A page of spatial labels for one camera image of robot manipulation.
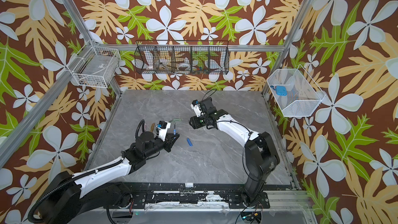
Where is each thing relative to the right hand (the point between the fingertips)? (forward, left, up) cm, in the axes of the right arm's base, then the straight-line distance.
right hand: (191, 121), depth 88 cm
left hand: (-9, +7, +3) cm, 12 cm away
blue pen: (-10, +8, +7) cm, 14 cm away
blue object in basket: (+12, -50, +13) cm, 53 cm away
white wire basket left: (+23, +54, +21) cm, 62 cm away
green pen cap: (+10, +10, -13) cm, 20 cm away
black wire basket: (+38, +6, +18) cm, 42 cm away
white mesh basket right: (+8, -57, +14) cm, 60 cm away
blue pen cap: (-7, +1, -13) cm, 15 cm away
